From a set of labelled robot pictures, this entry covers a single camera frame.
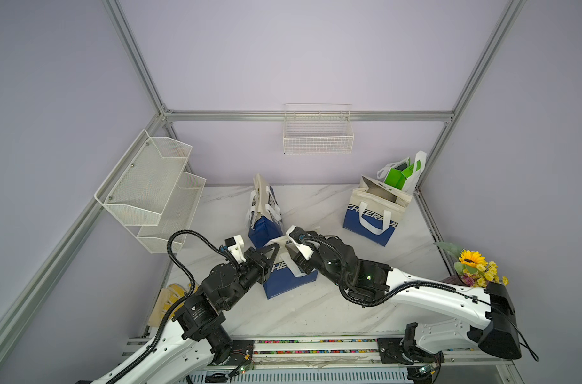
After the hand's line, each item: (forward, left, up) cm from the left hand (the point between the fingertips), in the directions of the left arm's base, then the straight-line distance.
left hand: (279, 247), depth 65 cm
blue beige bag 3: (+22, -33, -10) cm, 41 cm away
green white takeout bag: (+32, -44, -1) cm, 54 cm away
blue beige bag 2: (-2, -1, -14) cm, 14 cm away
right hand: (+4, -5, -3) cm, 7 cm away
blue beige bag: (+17, +6, -8) cm, 20 cm away
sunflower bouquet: (-4, -54, -5) cm, 54 cm away
